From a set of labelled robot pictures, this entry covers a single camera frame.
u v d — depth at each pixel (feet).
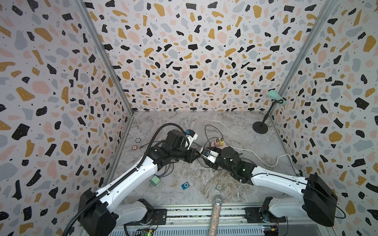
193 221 2.40
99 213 1.21
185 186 2.74
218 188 2.73
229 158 1.94
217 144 3.17
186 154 2.12
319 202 1.37
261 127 3.64
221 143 3.13
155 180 2.74
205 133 3.46
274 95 2.79
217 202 2.46
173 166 3.02
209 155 2.16
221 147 3.28
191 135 2.20
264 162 3.11
